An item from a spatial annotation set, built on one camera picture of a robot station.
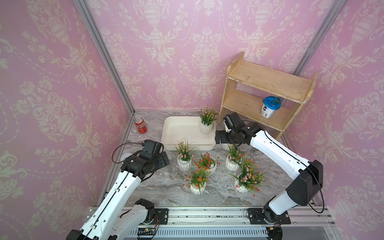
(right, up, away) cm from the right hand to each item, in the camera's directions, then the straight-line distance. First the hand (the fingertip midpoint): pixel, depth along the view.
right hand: (223, 137), depth 82 cm
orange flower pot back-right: (+4, -7, +12) cm, 15 cm away
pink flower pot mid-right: (+6, -11, -2) cm, 13 cm away
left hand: (-32, -12, -6) cm, 35 cm away
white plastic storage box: (-30, +4, +28) cm, 42 cm away
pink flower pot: (-8, +12, +16) cm, 22 cm away
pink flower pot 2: (-21, -10, -2) cm, 23 cm away
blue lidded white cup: (+26, +19, 0) cm, 32 cm away
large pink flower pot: (+11, -19, -10) cm, 24 cm away
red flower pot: (-8, -13, -4) cm, 16 cm away
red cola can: (-52, +6, +18) cm, 55 cm away
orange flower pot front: (-14, -25, -10) cm, 30 cm away
